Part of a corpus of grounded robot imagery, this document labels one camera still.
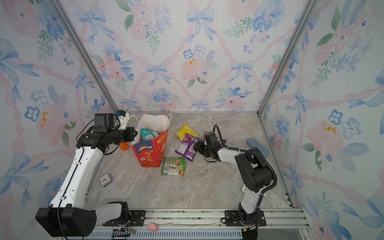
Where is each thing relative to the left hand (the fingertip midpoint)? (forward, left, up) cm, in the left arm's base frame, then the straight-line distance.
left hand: (137, 130), depth 75 cm
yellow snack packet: (+20, -23, -24) cm, 38 cm away
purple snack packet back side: (+4, -24, -23) cm, 33 cm away
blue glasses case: (+9, -68, -25) cm, 73 cm away
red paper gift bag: (-6, -6, -11) cm, 14 cm away
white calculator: (-20, -56, -26) cm, 65 cm away
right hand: (+5, -30, -23) cm, 38 cm away
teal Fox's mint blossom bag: (+4, -2, -9) cm, 10 cm away
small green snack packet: (-7, -16, -26) cm, 31 cm away
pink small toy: (-38, -10, -25) cm, 46 cm away
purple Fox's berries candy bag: (+11, -35, -24) cm, 44 cm away
